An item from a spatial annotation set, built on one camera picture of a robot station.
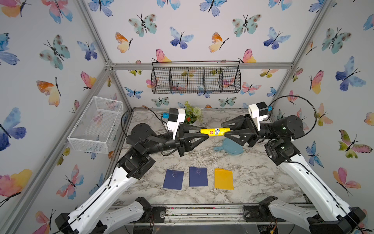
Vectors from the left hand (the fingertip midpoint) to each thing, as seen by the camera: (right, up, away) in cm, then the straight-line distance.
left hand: (205, 134), depth 46 cm
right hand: (+7, +1, +1) cm, 7 cm away
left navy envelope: (-15, -29, +40) cm, 52 cm away
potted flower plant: (-4, +10, +52) cm, 53 cm away
